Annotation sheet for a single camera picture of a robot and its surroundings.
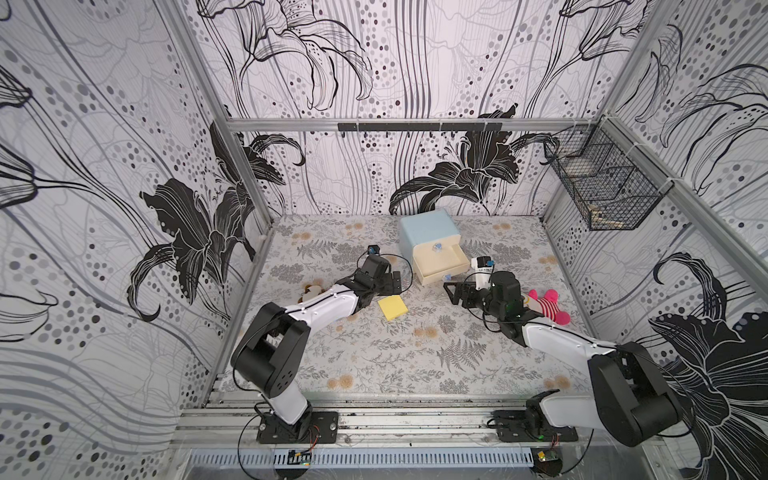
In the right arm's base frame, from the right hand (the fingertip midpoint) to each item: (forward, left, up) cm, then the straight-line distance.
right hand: (457, 281), depth 89 cm
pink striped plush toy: (-6, -27, -5) cm, 29 cm away
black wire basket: (+24, -47, +18) cm, 56 cm away
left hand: (+1, +21, -3) cm, 22 cm away
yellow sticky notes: (-4, +20, -9) cm, 22 cm away
